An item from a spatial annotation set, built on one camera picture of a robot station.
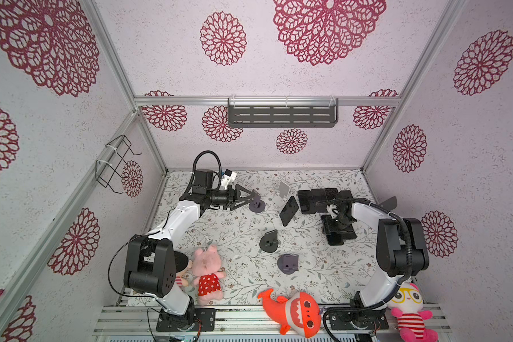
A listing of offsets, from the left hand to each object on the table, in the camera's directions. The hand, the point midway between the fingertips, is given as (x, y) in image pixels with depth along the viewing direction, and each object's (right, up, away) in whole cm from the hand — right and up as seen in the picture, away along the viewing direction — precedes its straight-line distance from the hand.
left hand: (249, 200), depth 80 cm
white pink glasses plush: (+53, -35, -9) cm, 64 cm away
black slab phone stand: (+8, -18, +8) cm, 21 cm away
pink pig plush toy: (-16, -25, -1) cm, 29 cm away
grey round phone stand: (+3, -3, +20) cm, 20 cm away
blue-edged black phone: (+35, -1, +26) cm, 44 cm away
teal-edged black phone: (+35, +3, 0) cm, 36 cm away
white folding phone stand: (+16, +4, +25) cm, 30 cm away
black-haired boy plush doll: (-25, -30, +2) cm, 40 cm away
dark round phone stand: (+15, -25, +2) cm, 29 cm away
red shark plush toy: (+17, -35, -12) cm, 41 cm away
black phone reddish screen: (+40, -13, +6) cm, 42 cm away
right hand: (+37, -13, +15) cm, 42 cm away
